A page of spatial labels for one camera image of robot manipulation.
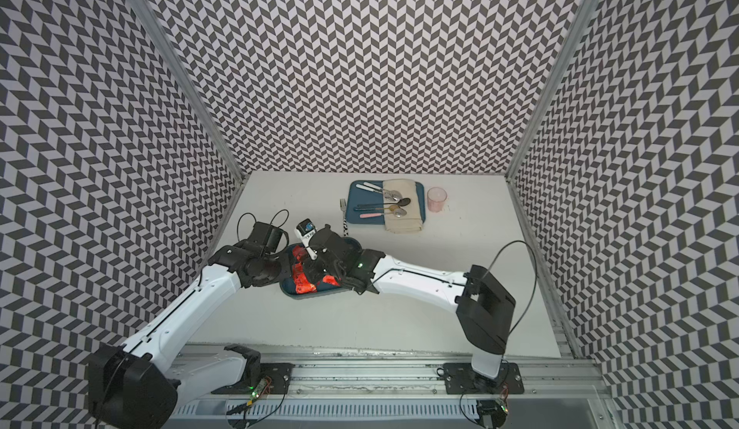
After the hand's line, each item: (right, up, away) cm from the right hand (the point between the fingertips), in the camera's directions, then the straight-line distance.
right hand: (306, 260), depth 76 cm
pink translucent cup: (+40, +17, +27) cm, 51 cm away
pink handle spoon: (+27, +11, +31) cm, 43 cm away
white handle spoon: (+24, +19, +37) cm, 48 cm away
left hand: (-8, -5, +5) cm, 11 cm away
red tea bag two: (-2, +2, 0) cm, 3 cm away
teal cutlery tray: (+10, +18, +39) cm, 44 cm away
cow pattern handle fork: (+5, +14, +35) cm, 38 cm away
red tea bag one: (-3, -7, +5) cm, 9 cm away
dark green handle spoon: (+27, +15, +31) cm, 44 cm away
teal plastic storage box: (-4, -3, -4) cm, 6 cm away
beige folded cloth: (+31, +9, +26) cm, 42 cm away
